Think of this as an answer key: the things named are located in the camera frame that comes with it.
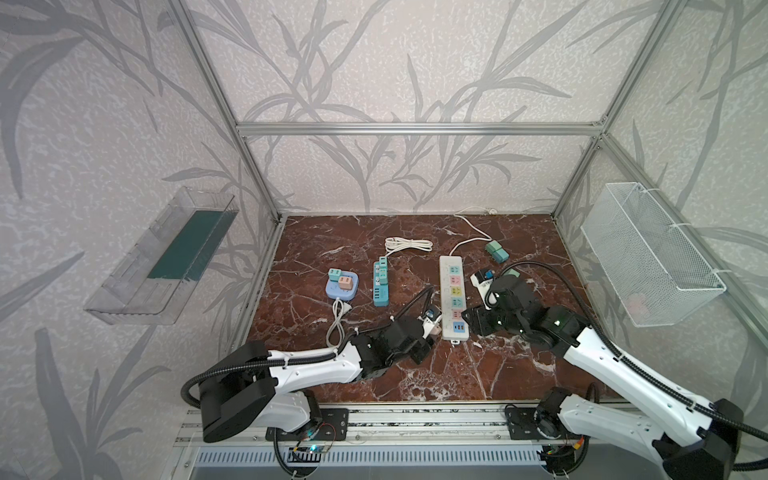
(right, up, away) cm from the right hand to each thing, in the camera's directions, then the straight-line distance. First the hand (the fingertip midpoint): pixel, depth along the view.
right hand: (470, 302), depth 77 cm
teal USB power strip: (-25, 0, +19) cm, 32 cm away
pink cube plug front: (-36, +2, +17) cm, 40 cm away
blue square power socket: (-40, 0, +19) cm, 45 cm away
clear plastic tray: (-71, +7, -13) cm, 73 cm away
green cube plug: (+20, +5, +25) cm, 32 cm away
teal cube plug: (-40, +5, +18) cm, 44 cm away
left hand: (-9, -7, +3) cm, 11 cm away
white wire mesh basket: (+35, +9, -16) cm, 40 cm away
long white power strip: (-1, -3, +17) cm, 17 cm away
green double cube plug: (+17, +12, +31) cm, 37 cm away
